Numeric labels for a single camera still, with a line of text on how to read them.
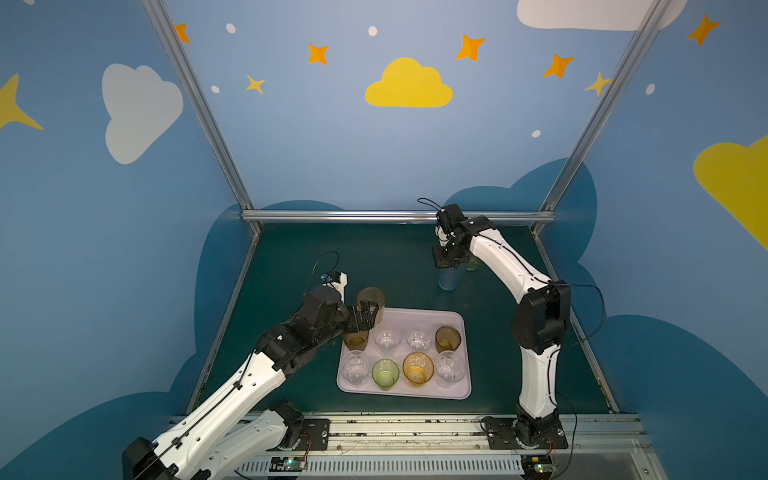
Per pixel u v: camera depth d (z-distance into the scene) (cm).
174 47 73
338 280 67
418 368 85
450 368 84
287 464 70
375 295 85
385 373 84
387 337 87
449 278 101
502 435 74
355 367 83
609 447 73
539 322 54
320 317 53
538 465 71
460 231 67
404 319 95
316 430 75
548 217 117
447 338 87
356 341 88
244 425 57
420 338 90
